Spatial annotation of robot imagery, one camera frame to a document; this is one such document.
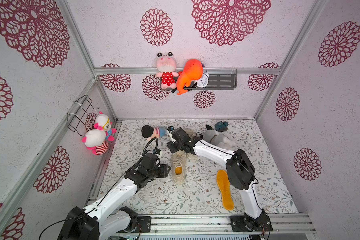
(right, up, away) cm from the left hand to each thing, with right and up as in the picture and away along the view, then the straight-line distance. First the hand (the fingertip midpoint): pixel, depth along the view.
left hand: (167, 169), depth 84 cm
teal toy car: (+37, +25, +25) cm, 51 cm away
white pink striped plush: (-42, +16, +1) cm, 45 cm away
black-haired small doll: (-14, +20, +20) cm, 32 cm away
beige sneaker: (+6, +2, +4) cm, 8 cm away
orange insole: (+6, -2, +5) cm, 8 cm away
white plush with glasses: (-42, +27, +11) cm, 51 cm away
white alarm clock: (+21, +51, +6) cm, 55 cm away
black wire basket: (-45, +27, -8) cm, 53 cm away
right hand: (+1, +15, +9) cm, 17 cm away
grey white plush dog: (+28, +18, +16) cm, 37 cm away
